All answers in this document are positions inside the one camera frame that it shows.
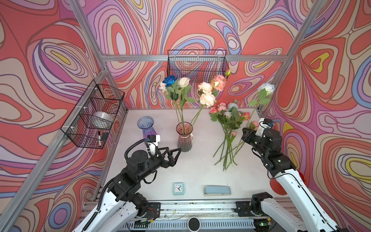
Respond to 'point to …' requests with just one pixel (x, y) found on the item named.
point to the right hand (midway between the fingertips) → (242, 131)
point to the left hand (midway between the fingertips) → (176, 149)
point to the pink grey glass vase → (185, 139)
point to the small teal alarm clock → (178, 188)
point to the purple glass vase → (146, 123)
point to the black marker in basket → (99, 139)
